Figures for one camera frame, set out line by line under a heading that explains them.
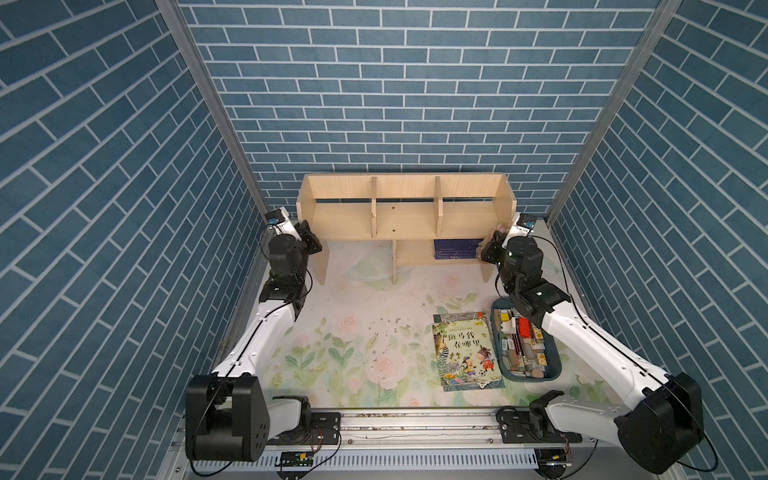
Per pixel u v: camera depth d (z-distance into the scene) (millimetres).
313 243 722
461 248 948
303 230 735
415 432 739
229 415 399
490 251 693
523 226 644
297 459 720
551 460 707
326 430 708
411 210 897
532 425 667
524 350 845
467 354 848
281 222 659
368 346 869
